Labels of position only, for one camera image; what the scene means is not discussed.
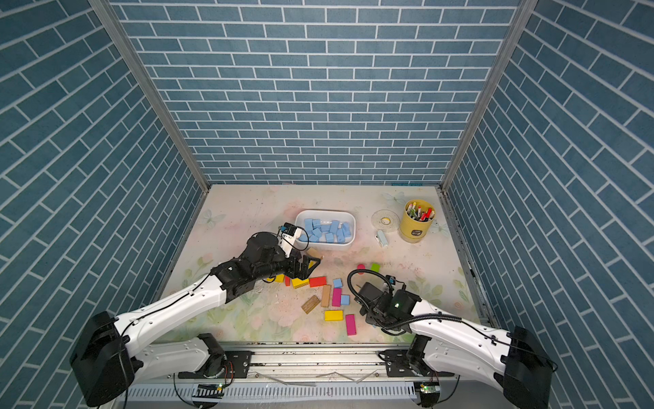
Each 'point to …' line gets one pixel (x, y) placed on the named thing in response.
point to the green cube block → (375, 267)
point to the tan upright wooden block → (326, 296)
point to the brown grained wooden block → (310, 304)
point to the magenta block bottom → (351, 325)
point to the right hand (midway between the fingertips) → (374, 318)
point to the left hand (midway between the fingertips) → (316, 260)
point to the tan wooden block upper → (313, 252)
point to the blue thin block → (340, 235)
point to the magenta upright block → (336, 297)
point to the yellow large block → (298, 283)
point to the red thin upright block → (287, 281)
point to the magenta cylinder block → (361, 267)
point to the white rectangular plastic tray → (303, 219)
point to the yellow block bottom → (334, 315)
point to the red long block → (318, 281)
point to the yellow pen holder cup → (418, 214)
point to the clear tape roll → (385, 220)
